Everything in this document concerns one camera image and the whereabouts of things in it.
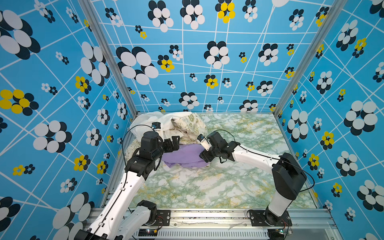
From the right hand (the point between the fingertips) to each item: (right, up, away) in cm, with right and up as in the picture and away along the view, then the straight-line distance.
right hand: (204, 151), depth 89 cm
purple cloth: (-11, -3, -1) cm, 11 cm away
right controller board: (+33, -36, -19) cm, 53 cm away
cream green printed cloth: (-10, +15, +2) cm, 18 cm away
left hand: (-17, +10, -14) cm, 24 cm away
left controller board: (-29, -37, -17) cm, 50 cm away
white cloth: (-23, +12, +4) cm, 26 cm away
